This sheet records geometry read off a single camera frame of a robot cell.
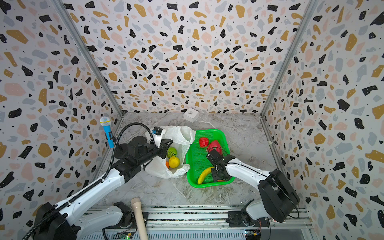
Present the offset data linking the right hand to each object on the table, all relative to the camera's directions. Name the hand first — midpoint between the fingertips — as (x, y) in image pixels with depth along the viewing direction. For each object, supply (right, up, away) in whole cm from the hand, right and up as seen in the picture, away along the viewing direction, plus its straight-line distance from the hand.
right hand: (216, 173), depth 87 cm
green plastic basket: (-11, +5, +8) cm, 15 cm away
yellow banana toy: (-8, -1, -1) cm, 8 cm away
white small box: (-17, +36, +29) cm, 49 cm away
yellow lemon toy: (-25, +6, +1) cm, 26 cm away
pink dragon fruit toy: (0, +16, +3) cm, 16 cm away
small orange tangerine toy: (+2, -2, -8) cm, 8 cm away
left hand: (-23, +21, -13) cm, 34 cm away
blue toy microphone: (-60, +29, -7) cm, 67 cm away
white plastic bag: (-19, +21, -8) cm, 29 cm away
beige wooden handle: (-41, -13, -12) cm, 45 cm away
